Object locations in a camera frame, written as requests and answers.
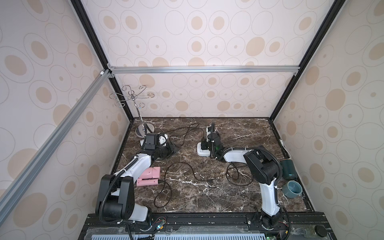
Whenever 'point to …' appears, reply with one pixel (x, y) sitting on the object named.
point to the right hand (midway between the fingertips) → (208, 138)
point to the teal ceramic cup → (292, 189)
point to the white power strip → (202, 153)
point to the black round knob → (321, 230)
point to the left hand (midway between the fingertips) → (183, 147)
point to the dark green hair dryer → (289, 170)
